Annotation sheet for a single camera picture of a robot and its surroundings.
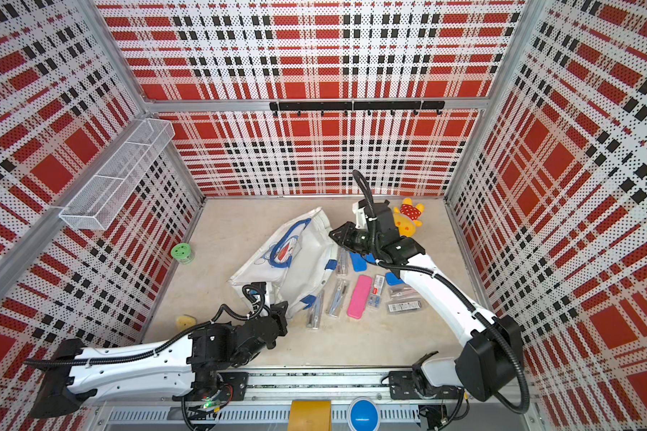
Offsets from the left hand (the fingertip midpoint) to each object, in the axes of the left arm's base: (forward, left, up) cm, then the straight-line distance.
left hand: (292, 304), depth 76 cm
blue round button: (-25, -20, -12) cm, 34 cm away
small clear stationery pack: (+7, -26, -13) cm, 29 cm away
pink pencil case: (+8, -21, -14) cm, 26 cm away
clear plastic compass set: (+10, -36, -13) cm, 39 cm away
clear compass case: (+3, -6, -12) cm, 14 cm away
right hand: (+15, -12, +12) cm, 23 cm away
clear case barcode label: (+4, -35, -12) cm, 37 cm away
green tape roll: (+23, +45, -9) cm, 51 cm away
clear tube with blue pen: (+9, -13, -13) cm, 20 cm away
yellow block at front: (-25, -5, -17) cm, 30 cm away
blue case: (+20, -21, -12) cm, 31 cm away
